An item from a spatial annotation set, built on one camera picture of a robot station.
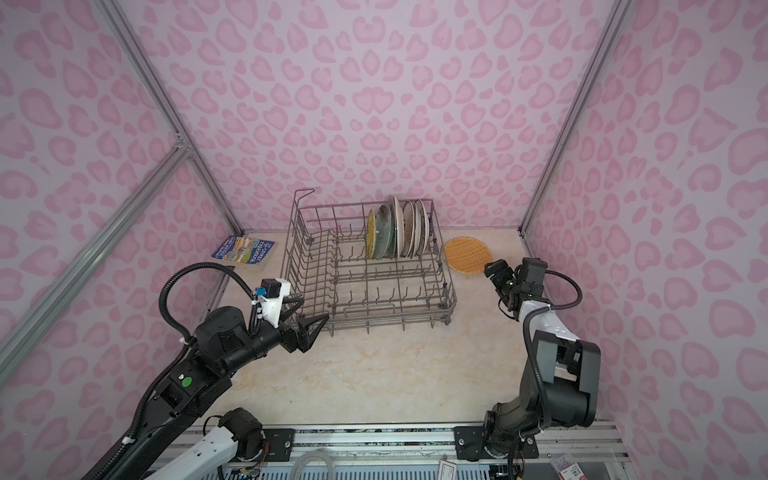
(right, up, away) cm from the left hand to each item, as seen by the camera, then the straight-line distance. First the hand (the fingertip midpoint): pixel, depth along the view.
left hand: (315, 304), depth 65 cm
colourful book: (-38, +13, +45) cm, 61 cm away
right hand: (+48, +6, +25) cm, 54 cm away
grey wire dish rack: (-5, +5, +35) cm, 36 cm away
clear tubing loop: (-5, -37, +2) cm, 37 cm away
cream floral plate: (+26, +19, +30) cm, 44 cm away
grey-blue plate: (+19, +19, +28) cm, 38 cm away
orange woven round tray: (+44, +11, +45) cm, 64 cm away
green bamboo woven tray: (+9, +18, +45) cm, 49 cm away
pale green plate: (+13, +19, +34) cm, 41 cm away
